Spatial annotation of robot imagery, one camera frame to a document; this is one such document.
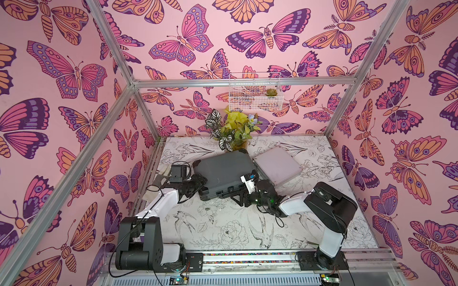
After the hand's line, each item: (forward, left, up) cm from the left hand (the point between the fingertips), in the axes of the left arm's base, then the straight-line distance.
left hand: (205, 181), depth 90 cm
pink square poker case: (+13, -39, -3) cm, 41 cm away
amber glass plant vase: (+21, -17, +5) cm, 28 cm away
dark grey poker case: (+4, -9, +1) cm, 9 cm away
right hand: (-6, -15, -2) cm, 16 cm away
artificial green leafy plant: (+21, -15, +18) cm, 32 cm away
